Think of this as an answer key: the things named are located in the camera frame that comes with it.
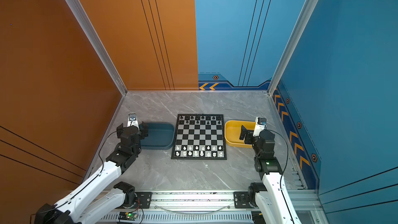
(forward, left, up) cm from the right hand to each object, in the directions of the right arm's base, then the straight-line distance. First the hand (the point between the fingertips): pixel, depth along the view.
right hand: (249, 126), depth 79 cm
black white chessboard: (+3, +27, -16) cm, 31 cm away
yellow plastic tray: (+10, +5, -21) cm, 24 cm away
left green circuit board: (-36, +59, -18) cm, 71 cm away
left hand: (+2, +61, +3) cm, 61 cm away
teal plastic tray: (+1, +49, -10) cm, 50 cm away
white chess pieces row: (-8, +25, -12) cm, 29 cm away
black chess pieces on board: (+13, +28, -14) cm, 34 cm away
